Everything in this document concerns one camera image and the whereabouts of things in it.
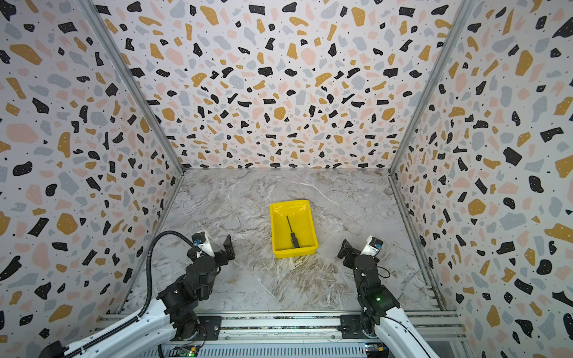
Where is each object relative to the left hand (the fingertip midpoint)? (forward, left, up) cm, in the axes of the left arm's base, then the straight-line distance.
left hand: (221, 239), depth 80 cm
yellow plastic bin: (+16, -29, -14) cm, 36 cm away
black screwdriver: (+5, -26, -12) cm, 29 cm away
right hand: (-1, -49, -5) cm, 49 cm away
